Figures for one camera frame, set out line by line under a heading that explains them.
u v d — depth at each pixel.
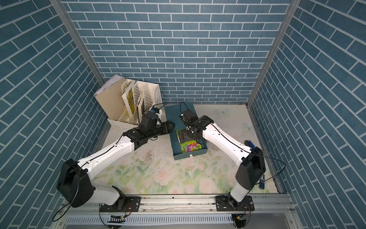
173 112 0.88
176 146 0.79
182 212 0.73
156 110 0.72
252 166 0.43
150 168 0.87
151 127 0.64
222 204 0.73
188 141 0.71
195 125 0.53
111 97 0.98
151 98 1.05
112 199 0.61
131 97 0.96
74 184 0.41
